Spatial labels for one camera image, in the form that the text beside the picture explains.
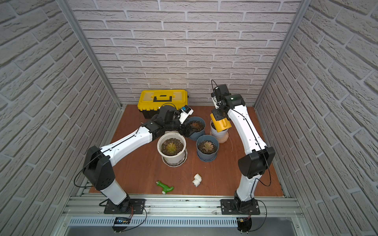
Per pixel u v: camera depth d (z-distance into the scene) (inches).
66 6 27.5
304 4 27.2
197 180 31.9
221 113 21.9
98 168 17.2
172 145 33.5
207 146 33.8
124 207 25.9
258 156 17.6
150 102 39.5
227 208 29.0
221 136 37.2
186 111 26.9
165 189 31.0
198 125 37.7
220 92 24.0
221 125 32.3
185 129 27.5
